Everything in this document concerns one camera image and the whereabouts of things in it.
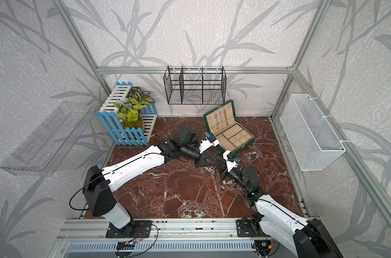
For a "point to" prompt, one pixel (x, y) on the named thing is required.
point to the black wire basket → (195, 86)
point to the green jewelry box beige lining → (231, 135)
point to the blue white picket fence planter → (108, 113)
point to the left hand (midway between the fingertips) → (216, 164)
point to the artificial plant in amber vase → (128, 108)
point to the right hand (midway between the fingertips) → (215, 156)
